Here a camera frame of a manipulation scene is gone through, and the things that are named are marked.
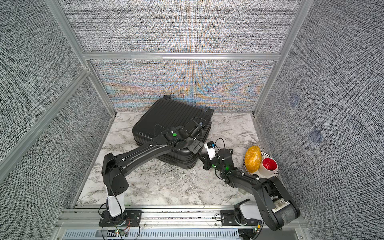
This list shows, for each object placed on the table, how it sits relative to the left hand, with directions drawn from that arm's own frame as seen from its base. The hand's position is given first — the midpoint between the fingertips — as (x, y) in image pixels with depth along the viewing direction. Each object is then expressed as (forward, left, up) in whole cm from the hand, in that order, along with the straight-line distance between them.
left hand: (195, 138), depth 80 cm
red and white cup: (-11, -43, -17) cm, 47 cm away
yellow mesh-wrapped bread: (-7, -33, -12) cm, 36 cm away
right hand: (-3, -3, -9) cm, 10 cm away
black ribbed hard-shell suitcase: (+18, +16, +1) cm, 25 cm away
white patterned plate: (-3, -43, -17) cm, 46 cm away
